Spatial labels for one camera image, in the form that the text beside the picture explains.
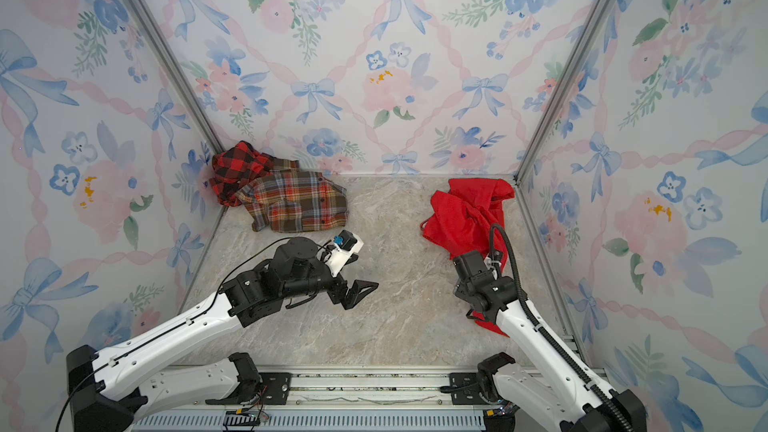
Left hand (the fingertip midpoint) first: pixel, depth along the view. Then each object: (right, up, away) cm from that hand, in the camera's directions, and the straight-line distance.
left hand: (367, 268), depth 68 cm
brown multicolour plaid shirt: (-27, +16, +32) cm, 45 cm away
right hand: (+28, -7, +13) cm, 32 cm away
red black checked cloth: (-49, +28, +38) cm, 68 cm away
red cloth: (+31, +13, +29) cm, 44 cm away
